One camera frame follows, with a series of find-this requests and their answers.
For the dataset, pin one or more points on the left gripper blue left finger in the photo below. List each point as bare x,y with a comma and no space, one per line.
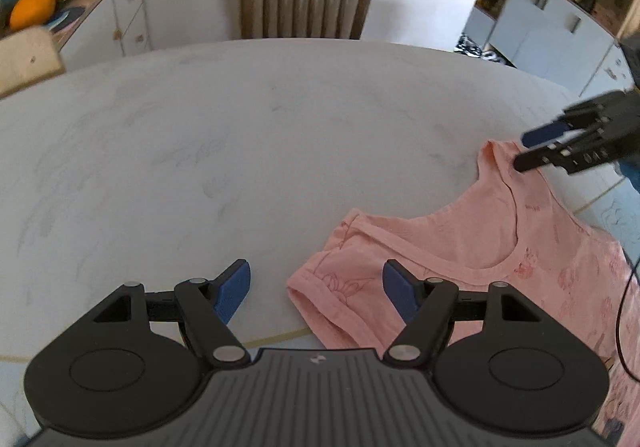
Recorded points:
205,308

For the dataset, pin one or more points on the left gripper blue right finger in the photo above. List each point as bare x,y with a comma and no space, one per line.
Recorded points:
427,309

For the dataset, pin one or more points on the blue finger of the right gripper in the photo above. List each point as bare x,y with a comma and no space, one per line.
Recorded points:
537,159
545,134

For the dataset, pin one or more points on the pink patterned shirt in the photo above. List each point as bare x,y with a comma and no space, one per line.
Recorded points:
507,226

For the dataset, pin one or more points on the shoes on floor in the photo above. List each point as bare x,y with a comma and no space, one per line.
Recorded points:
466,46

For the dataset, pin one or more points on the white cabinet row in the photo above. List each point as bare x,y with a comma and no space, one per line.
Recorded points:
573,43

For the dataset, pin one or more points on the white drawer sideboard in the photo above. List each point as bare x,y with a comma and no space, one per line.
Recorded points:
89,32

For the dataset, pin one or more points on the orange fruit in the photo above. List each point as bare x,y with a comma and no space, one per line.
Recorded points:
28,13

